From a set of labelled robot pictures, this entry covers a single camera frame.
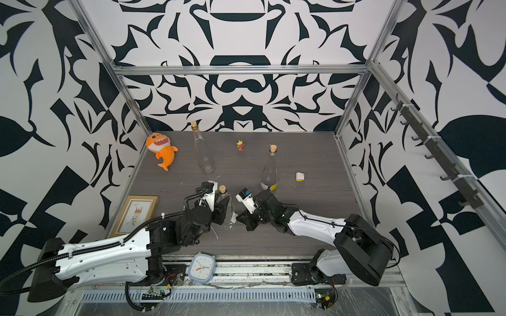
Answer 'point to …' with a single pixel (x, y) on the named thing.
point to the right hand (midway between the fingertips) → (236, 216)
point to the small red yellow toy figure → (240, 145)
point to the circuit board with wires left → (156, 294)
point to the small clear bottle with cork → (223, 193)
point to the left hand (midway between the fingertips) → (222, 193)
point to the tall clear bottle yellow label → (270, 177)
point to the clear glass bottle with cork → (205, 157)
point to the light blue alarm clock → (201, 268)
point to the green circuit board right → (325, 301)
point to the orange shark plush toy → (161, 144)
